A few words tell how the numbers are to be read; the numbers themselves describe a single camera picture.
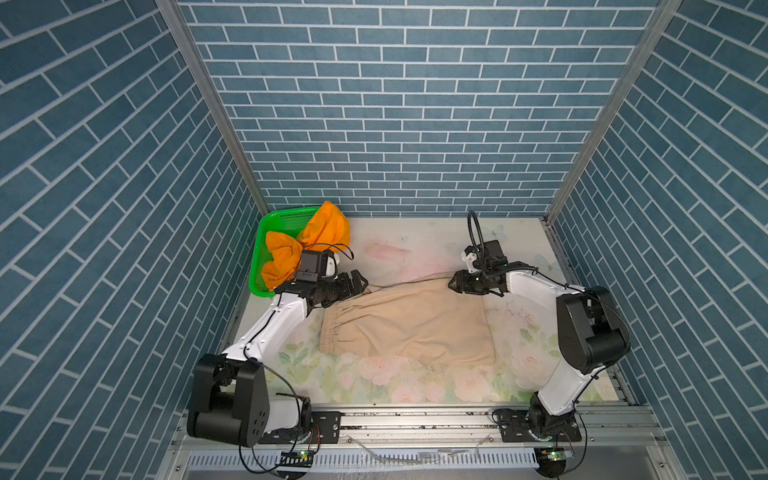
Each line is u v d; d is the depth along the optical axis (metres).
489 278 0.72
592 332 0.49
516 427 0.74
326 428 0.74
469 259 0.89
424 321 0.91
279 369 0.83
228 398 0.41
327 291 0.72
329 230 0.99
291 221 1.08
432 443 0.73
